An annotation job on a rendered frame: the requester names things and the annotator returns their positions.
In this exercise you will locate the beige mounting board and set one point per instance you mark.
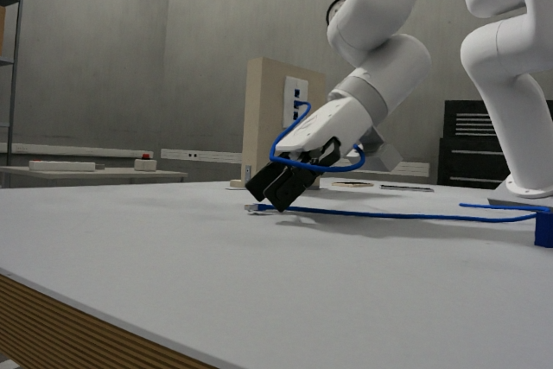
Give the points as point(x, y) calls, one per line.
point(264, 108)

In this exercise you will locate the blue ethernet cable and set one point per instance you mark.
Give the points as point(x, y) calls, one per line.
point(426, 216)
point(309, 166)

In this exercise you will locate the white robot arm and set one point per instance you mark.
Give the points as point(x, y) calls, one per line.
point(491, 55)

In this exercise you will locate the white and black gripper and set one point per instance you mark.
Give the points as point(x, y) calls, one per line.
point(337, 126)

